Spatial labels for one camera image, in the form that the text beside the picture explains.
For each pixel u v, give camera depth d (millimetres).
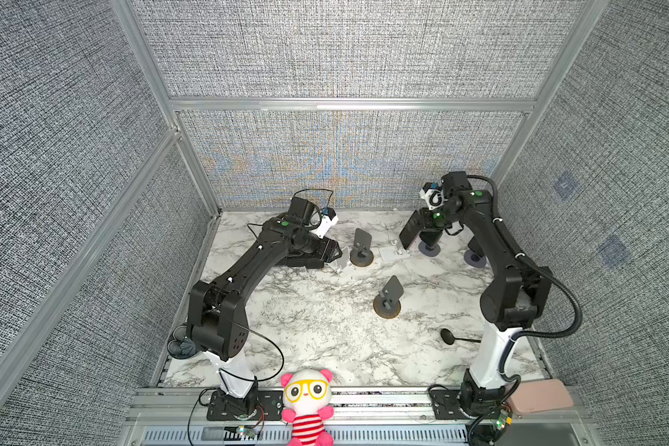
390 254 1044
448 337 853
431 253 1064
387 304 874
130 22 707
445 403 732
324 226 765
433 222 780
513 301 509
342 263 991
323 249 745
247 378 485
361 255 1007
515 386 710
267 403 734
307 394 688
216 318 459
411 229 923
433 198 799
